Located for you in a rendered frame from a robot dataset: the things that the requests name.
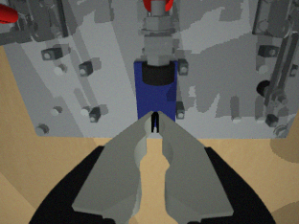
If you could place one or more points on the grey metal fixture plate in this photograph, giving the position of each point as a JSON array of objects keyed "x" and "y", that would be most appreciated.
[{"x": 215, "y": 37}]

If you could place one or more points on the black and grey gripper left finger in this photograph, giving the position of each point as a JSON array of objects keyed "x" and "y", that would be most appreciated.
[{"x": 105, "y": 184}]

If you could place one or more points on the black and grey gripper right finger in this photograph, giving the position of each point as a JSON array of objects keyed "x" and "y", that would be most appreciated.
[{"x": 201, "y": 186}]

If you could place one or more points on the dark blue block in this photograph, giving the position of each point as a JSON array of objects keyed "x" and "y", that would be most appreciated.
[{"x": 154, "y": 98}]

